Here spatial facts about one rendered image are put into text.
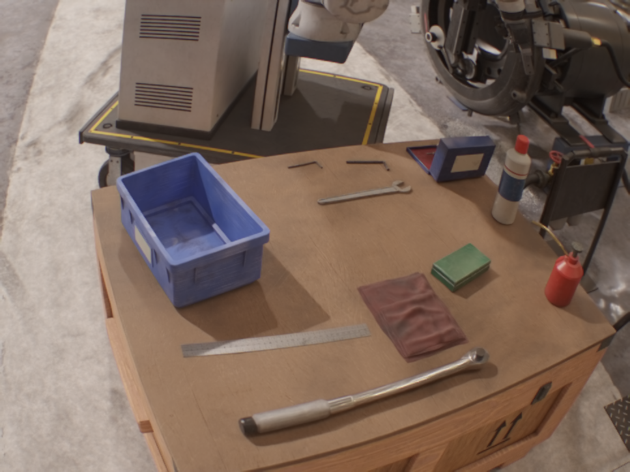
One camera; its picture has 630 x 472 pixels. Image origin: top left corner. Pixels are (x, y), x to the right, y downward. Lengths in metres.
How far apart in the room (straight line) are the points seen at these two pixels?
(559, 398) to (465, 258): 0.44
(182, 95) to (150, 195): 0.59
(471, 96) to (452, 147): 1.01
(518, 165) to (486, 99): 1.02
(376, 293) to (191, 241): 0.37
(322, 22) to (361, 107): 0.63
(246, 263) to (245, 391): 0.25
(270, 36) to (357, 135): 0.44
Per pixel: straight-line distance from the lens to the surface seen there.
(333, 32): 1.71
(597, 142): 2.88
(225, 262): 1.22
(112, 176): 2.21
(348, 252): 1.40
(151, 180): 1.41
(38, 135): 2.83
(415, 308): 1.27
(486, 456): 1.57
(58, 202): 2.36
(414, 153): 1.76
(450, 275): 1.36
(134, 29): 1.94
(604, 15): 2.91
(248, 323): 1.23
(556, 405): 1.57
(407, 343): 1.22
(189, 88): 1.94
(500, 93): 2.45
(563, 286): 1.41
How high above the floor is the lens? 1.35
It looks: 39 degrees down
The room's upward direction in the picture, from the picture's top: 9 degrees clockwise
